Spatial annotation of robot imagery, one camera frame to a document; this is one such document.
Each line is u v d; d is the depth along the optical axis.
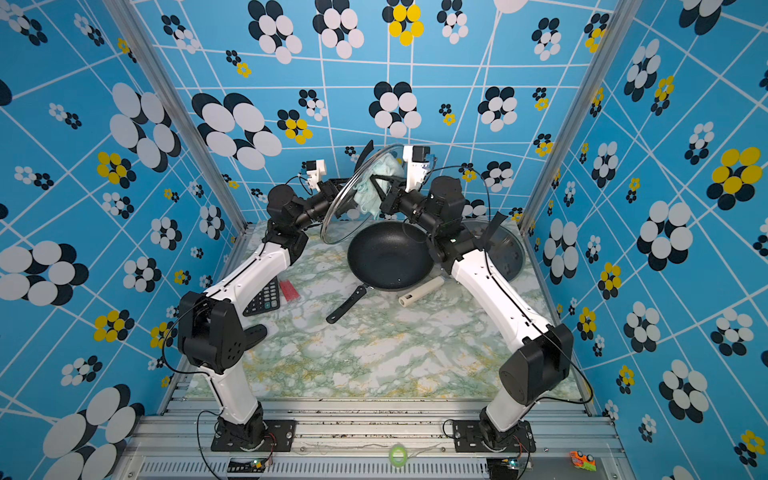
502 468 0.70
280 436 0.74
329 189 0.67
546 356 0.42
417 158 0.57
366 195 0.64
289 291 1.01
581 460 0.68
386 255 1.08
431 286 0.92
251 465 0.71
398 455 0.72
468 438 0.72
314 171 0.72
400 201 0.60
